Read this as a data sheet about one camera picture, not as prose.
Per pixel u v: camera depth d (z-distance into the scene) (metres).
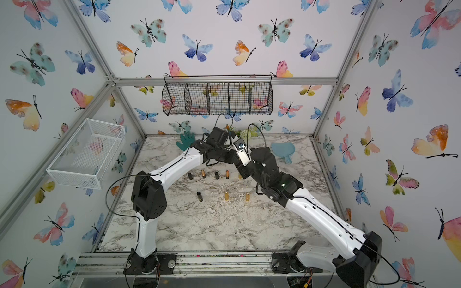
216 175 0.99
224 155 0.77
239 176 0.63
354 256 0.38
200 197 0.89
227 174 0.98
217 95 0.98
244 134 0.99
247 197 0.91
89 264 0.76
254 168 0.53
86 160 1.07
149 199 0.51
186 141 1.19
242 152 0.57
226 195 0.90
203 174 0.99
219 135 0.70
